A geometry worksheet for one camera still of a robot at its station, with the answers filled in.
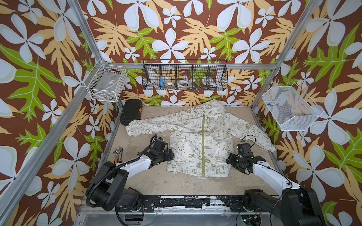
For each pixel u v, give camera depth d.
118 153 0.93
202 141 0.96
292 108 0.81
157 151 0.69
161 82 0.90
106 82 0.86
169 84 0.96
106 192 0.43
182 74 0.98
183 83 0.99
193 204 0.75
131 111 1.12
